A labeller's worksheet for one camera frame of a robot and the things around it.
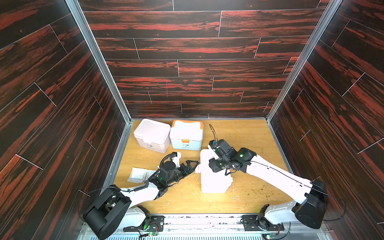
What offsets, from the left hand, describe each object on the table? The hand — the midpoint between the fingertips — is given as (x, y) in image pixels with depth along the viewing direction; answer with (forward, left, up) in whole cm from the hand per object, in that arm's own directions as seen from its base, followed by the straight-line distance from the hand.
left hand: (196, 166), depth 81 cm
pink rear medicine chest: (+21, +28, 0) cm, 35 cm away
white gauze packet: (-1, +36, -11) cm, 37 cm away
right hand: (+2, -10, +3) cm, 10 cm away
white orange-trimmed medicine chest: (+21, +6, +2) cm, 22 cm away
